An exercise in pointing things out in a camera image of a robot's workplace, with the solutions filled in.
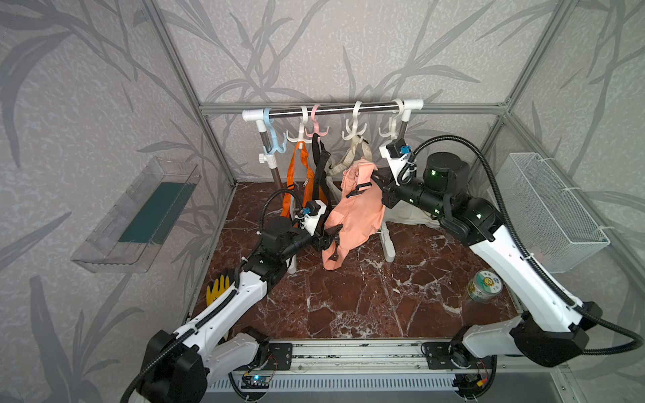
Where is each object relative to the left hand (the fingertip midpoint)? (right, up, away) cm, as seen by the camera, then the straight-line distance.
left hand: (334, 221), depth 73 cm
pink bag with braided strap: (+7, +4, -4) cm, 9 cm away
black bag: (-5, +10, +11) cm, 15 cm away
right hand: (+9, +13, -12) cm, 20 cm away
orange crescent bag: (-12, +12, +14) cm, 22 cm away
